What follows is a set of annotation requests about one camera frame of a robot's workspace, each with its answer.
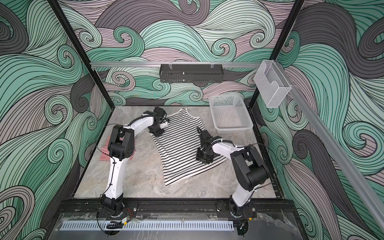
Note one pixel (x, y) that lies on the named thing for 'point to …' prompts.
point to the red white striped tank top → (105, 154)
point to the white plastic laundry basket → (230, 113)
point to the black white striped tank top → (178, 146)
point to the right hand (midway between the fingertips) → (198, 160)
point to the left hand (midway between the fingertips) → (157, 131)
